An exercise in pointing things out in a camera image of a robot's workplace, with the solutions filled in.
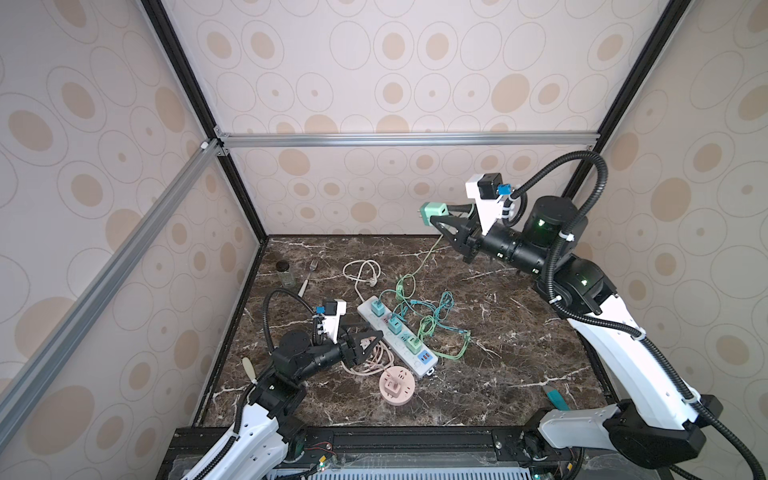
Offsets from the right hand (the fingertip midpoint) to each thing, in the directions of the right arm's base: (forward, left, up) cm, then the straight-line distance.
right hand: (439, 214), depth 54 cm
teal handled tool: (-18, -35, -51) cm, 64 cm away
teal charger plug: (+7, +14, -43) cm, 46 cm away
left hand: (-11, +11, -26) cm, 30 cm away
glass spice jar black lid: (+20, +45, -42) cm, 65 cm away
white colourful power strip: (-7, +2, -47) cm, 48 cm away
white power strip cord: (+22, +21, -49) cm, 58 cm away
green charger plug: (-6, +3, -43) cm, 43 cm away
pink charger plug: (-17, +9, -43) cm, 47 cm away
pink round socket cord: (-7, +13, -49) cm, 51 cm away
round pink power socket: (-12, +7, -48) cm, 50 cm away
